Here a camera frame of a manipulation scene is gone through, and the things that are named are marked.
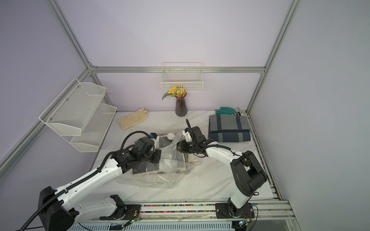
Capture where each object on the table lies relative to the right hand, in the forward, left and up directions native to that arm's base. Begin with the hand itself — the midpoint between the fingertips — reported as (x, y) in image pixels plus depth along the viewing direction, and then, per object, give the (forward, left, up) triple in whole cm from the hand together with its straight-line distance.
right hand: (179, 150), depth 87 cm
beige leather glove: (+33, +44, -9) cm, 56 cm away
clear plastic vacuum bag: (-11, +2, +7) cm, 13 cm away
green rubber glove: (+42, -38, -7) cm, 57 cm away
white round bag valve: (+9, +5, +2) cm, 11 cm away
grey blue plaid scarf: (+21, -34, -5) cm, 40 cm away
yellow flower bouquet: (+38, 0, +15) cm, 41 cm away
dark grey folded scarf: (-11, +18, +1) cm, 21 cm away
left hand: (-6, +10, +6) cm, 13 cm away
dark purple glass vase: (+37, -1, -1) cm, 37 cm away
